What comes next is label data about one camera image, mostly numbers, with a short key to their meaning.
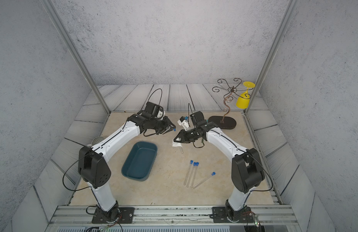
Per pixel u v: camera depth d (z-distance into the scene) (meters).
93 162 0.45
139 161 0.95
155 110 0.67
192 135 0.72
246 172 0.45
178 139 0.80
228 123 1.10
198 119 0.68
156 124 0.72
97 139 0.97
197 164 0.91
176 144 0.80
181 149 0.99
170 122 0.78
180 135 0.76
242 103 0.99
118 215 0.72
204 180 0.85
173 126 0.82
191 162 0.91
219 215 0.73
